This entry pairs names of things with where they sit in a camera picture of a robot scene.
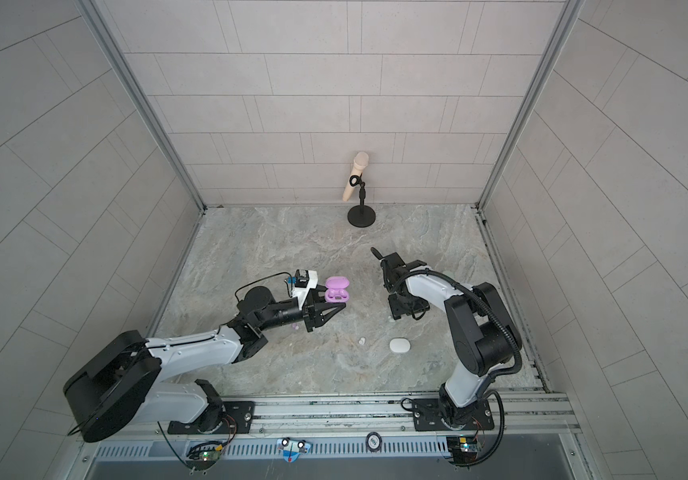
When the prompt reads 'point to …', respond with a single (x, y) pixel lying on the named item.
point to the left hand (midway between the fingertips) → (347, 304)
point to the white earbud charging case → (399, 345)
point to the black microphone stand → (362, 215)
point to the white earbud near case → (362, 341)
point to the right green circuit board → (463, 449)
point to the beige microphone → (360, 163)
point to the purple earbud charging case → (337, 289)
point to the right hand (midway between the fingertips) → (406, 311)
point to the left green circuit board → (204, 460)
